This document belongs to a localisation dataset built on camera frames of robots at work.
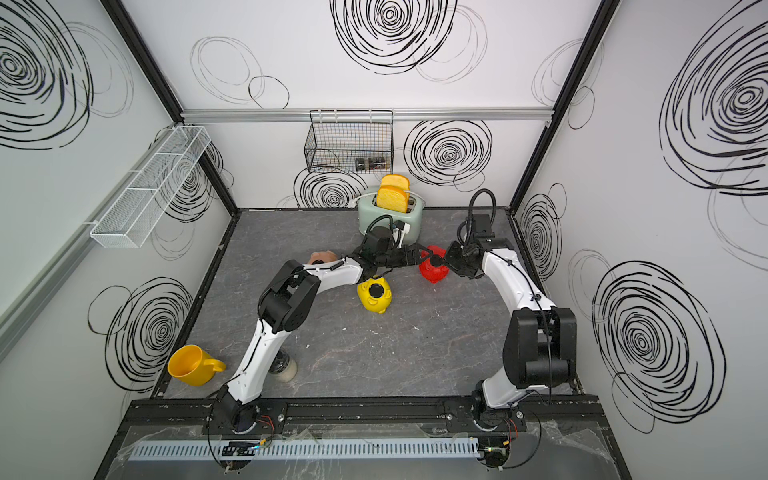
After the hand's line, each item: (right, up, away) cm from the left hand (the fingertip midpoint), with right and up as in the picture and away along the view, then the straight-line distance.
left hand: (426, 256), depth 94 cm
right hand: (+6, -1, -7) cm, 9 cm away
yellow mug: (-64, -28, -15) cm, 72 cm away
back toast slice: (-10, +25, +4) cm, 27 cm away
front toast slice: (-11, +19, +2) cm, 22 cm away
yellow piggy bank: (-15, -14, -8) cm, 22 cm away
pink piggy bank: (-34, 0, -1) cm, 34 cm away
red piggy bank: (+2, -4, -2) cm, 5 cm away
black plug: (-16, -10, -8) cm, 20 cm away
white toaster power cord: (-25, +18, +11) cm, 33 cm away
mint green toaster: (-19, +15, +6) cm, 25 cm away
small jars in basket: (-16, +28, -6) cm, 33 cm away
